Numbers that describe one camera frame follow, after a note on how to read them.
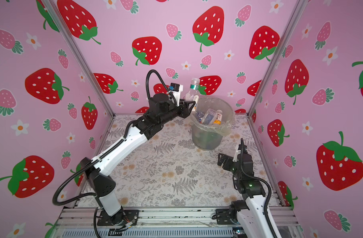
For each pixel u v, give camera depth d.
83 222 0.74
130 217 0.75
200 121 0.85
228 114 0.87
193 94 0.65
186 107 0.60
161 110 0.53
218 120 0.86
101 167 0.44
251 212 0.49
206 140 0.90
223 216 0.73
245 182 0.55
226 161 0.69
